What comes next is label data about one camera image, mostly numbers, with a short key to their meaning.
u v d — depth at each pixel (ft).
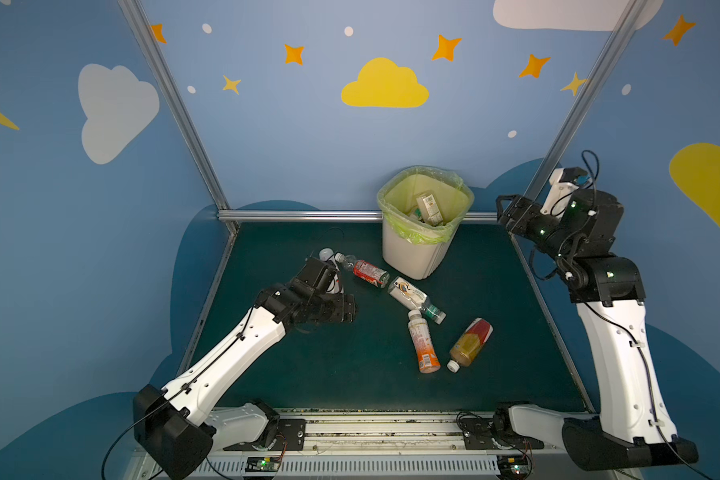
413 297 3.14
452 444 2.44
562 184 1.73
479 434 2.51
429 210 3.25
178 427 1.22
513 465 2.35
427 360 2.69
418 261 3.18
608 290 1.32
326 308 2.06
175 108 2.77
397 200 3.21
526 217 1.77
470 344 2.77
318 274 1.84
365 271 3.32
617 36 2.40
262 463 2.34
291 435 2.47
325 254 3.52
